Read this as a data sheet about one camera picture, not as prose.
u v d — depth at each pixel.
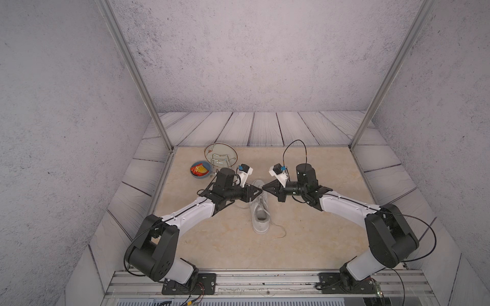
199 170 1.05
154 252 0.43
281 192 0.73
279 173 0.72
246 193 0.74
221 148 0.99
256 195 0.79
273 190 0.77
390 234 0.45
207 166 1.08
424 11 0.71
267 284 0.74
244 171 0.76
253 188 0.77
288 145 1.24
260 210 0.86
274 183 0.78
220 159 0.98
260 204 0.85
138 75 0.89
